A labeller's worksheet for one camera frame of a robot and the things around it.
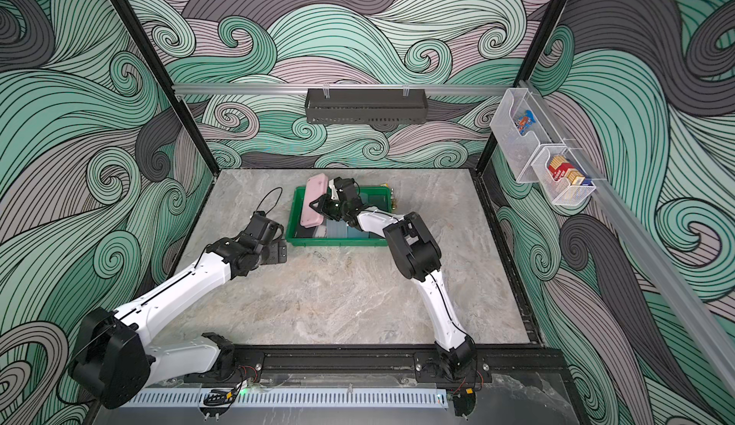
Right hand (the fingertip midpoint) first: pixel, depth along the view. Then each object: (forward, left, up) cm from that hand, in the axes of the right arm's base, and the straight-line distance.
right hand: (313, 204), depth 100 cm
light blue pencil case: (-8, -9, -4) cm, 13 cm away
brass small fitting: (+6, -30, -7) cm, 32 cm away
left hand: (-19, +11, +4) cm, 23 cm away
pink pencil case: (+6, -1, +2) cm, 6 cm away
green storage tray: (-10, +6, -5) cm, 12 cm away
